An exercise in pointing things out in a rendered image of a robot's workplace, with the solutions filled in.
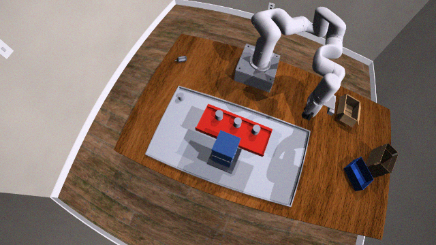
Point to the blue open bin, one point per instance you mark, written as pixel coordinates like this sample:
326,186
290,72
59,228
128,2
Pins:
358,174

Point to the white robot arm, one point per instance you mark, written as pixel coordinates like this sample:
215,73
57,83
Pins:
271,23

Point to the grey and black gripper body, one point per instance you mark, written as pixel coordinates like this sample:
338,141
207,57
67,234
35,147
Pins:
312,106

